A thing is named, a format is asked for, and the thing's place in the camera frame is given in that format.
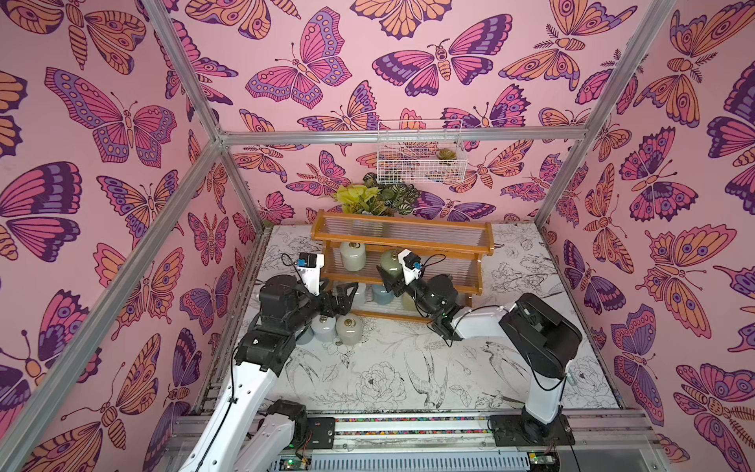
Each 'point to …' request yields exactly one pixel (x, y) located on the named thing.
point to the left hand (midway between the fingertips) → (345, 280)
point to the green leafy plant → (388, 200)
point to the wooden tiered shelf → (444, 245)
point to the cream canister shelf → (349, 328)
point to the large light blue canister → (306, 337)
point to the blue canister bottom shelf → (381, 296)
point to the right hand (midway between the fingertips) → (392, 256)
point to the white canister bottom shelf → (360, 299)
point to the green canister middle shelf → (389, 263)
